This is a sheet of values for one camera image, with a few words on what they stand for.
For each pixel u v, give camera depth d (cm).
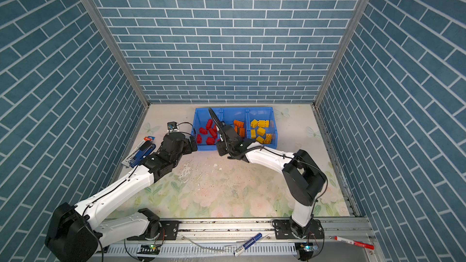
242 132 100
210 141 99
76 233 38
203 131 105
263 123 107
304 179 47
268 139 99
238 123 108
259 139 101
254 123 107
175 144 60
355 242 71
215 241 73
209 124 108
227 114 108
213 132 105
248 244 70
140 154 94
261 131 105
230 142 67
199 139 103
